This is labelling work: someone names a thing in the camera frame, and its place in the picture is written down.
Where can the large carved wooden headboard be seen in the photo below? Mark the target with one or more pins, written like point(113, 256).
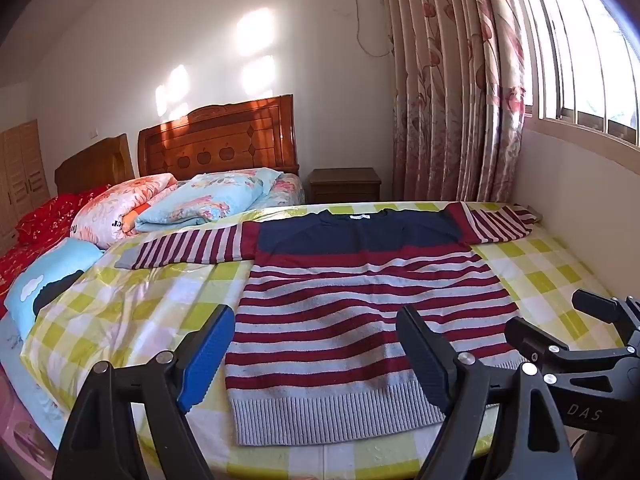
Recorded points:
point(225, 135)

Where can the wooden nightstand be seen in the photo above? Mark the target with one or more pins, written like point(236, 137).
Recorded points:
point(345, 185)

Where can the pale blue bed sheet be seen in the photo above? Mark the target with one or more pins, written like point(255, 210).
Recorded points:
point(30, 385)

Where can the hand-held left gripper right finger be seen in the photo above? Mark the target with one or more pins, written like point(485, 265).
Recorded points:
point(425, 360)

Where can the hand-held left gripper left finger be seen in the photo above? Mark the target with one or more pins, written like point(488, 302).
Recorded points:
point(207, 355)

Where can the pink floral curtain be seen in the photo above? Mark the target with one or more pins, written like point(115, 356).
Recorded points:
point(450, 85)

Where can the barred window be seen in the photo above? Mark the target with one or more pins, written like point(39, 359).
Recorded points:
point(575, 60)

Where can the blue floral quilt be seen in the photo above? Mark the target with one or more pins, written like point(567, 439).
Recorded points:
point(200, 200)

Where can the small plain wooden headboard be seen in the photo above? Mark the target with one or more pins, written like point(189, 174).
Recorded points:
point(95, 165)

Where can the wooden wardrobe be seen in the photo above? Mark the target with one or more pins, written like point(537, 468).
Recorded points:
point(22, 180)

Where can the red bedding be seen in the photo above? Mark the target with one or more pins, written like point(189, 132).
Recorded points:
point(40, 225)

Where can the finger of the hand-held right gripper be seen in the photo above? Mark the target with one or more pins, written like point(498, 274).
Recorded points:
point(597, 305)
point(532, 340)

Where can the floral pink pillow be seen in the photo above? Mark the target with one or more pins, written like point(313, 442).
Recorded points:
point(115, 205)

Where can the light blue cartoon pillow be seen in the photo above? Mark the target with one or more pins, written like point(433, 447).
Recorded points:
point(50, 265)

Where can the yellow checkered bed sheet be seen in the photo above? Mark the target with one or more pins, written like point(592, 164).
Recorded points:
point(125, 310)

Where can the red striped navy sweater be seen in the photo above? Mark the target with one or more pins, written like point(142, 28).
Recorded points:
point(325, 310)

